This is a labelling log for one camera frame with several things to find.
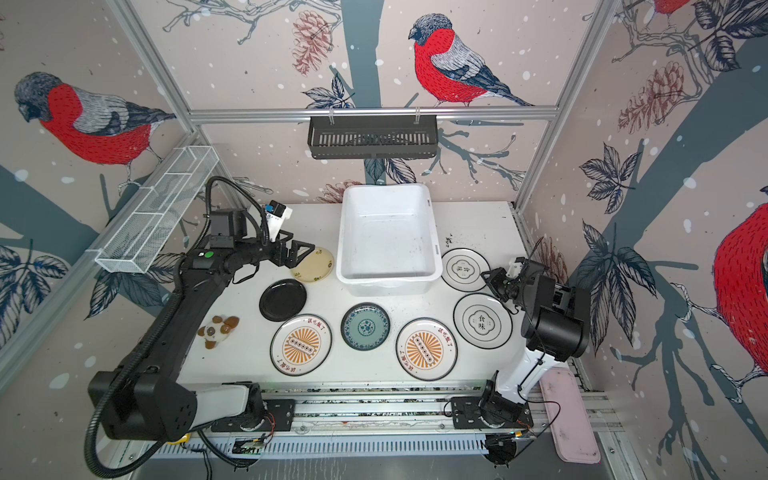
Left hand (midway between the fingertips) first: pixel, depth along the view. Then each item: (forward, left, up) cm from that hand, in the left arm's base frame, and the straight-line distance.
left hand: (298, 239), depth 76 cm
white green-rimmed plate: (+7, -49, -26) cm, 56 cm away
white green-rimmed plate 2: (-11, -52, -27) cm, 60 cm away
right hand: (+3, -56, -25) cm, 61 cm away
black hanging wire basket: (+48, -18, 0) cm, 51 cm away
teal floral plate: (-12, -16, -27) cm, 34 cm away
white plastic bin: (+21, -23, -27) cm, 41 cm away
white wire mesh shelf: (-4, +39, +3) cm, 39 cm away
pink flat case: (-39, -67, -24) cm, 81 cm away
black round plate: (-4, +11, -26) cm, 29 cm away
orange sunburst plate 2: (-20, -34, -27) cm, 47 cm away
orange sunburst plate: (-17, +3, -27) cm, 33 cm away
